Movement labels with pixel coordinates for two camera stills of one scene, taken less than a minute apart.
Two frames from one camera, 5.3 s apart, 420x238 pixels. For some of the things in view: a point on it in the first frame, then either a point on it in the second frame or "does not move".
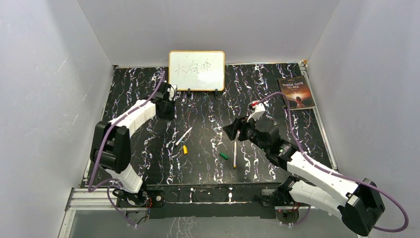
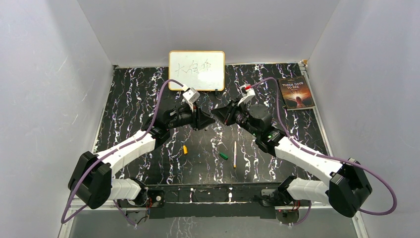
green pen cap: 224,156 does not move
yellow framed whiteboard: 197,70 does not move
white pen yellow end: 235,158 does not move
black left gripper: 171,116 to 199,119
